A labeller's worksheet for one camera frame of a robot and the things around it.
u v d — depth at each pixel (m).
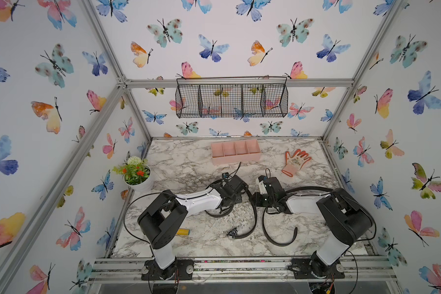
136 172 0.86
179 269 0.74
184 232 0.82
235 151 1.18
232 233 0.81
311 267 0.72
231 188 0.70
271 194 0.75
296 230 0.83
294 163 1.08
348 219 0.47
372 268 0.75
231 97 0.99
